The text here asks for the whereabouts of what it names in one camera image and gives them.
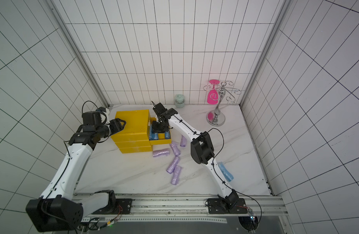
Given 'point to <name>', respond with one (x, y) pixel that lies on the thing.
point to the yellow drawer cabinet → (134, 136)
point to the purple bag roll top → (183, 141)
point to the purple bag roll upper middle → (175, 149)
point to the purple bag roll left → (162, 152)
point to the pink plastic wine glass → (212, 97)
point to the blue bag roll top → (167, 135)
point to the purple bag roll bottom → (176, 175)
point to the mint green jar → (179, 101)
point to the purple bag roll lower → (171, 168)
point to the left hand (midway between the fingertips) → (121, 126)
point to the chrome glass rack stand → (216, 118)
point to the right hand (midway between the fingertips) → (155, 127)
